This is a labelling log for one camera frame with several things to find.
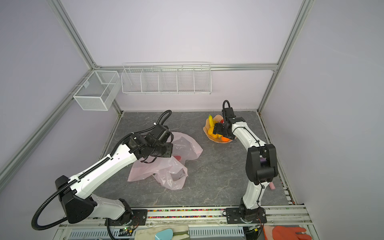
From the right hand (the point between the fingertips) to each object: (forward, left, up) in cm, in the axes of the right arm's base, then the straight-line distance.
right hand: (220, 131), depth 94 cm
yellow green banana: (+12, +5, -4) cm, 14 cm away
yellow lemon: (+4, +6, -6) cm, 9 cm away
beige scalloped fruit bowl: (+16, 0, -6) cm, 17 cm away
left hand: (-20, +28, +9) cm, 36 cm away
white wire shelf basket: (+31, +35, +19) cm, 50 cm away
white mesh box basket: (+26, +81, +13) cm, 86 cm away
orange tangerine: (-3, -3, -5) cm, 7 cm away
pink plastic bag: (-28, +28, +5) cm, 40 cm away
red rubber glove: (-52, -27, -9) cm, 60 cm away
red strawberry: (+14, -4, -7) cm, 16 cm away
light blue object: (-52, +30, -9) cm, 61 cm away
